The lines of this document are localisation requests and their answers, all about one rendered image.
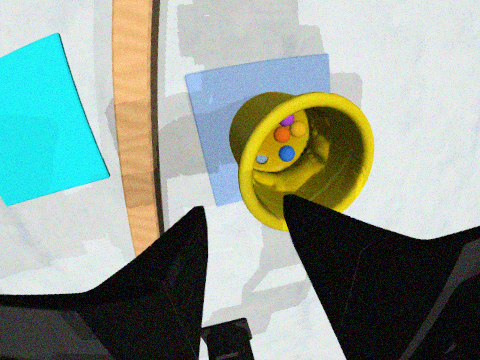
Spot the yellow cup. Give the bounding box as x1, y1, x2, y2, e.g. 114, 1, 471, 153
229, 91, 375, 231

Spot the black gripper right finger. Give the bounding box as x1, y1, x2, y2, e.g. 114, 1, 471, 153
283, 193, 480, 360

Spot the blue marble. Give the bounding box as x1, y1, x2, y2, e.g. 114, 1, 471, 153
277, 145, 295, 161

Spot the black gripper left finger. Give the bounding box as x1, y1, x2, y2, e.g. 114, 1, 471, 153
0, 205, 209, 360

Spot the tan wooden strip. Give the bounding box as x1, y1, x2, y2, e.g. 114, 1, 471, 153
111, 0, 164, 256

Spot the purple marble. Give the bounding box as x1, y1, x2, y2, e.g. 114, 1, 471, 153
279, 115, 295, 127

